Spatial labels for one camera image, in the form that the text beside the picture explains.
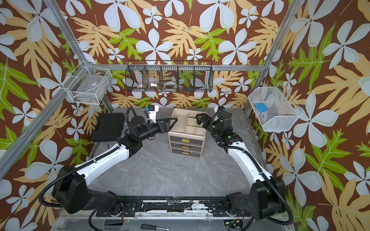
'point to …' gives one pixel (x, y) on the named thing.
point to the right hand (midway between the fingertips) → (199, 118)
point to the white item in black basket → (153, 84)
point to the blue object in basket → (261, 107)
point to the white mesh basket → (274, 109)
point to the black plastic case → (109, 127)
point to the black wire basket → (147, 76)
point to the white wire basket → (88, 84)
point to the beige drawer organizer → (186, 135)
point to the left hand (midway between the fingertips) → (174, 118)
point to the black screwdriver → (153, 227)
